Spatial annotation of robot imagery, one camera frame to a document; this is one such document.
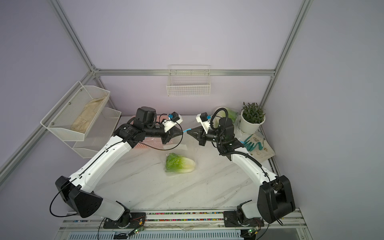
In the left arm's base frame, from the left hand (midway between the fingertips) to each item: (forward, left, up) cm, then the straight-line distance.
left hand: (179, 133), depth 71 cm
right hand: (+2, -5, -2) cm, 6 cm away
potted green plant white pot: (+26, -46, -14) cm, 54 cm away
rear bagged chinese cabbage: (+34, -35, -20) cm, 52 cm away
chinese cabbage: (-6, +3, -20) cm, 21 cm away
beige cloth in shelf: (+6, +51, 0) cm, 51 cm away
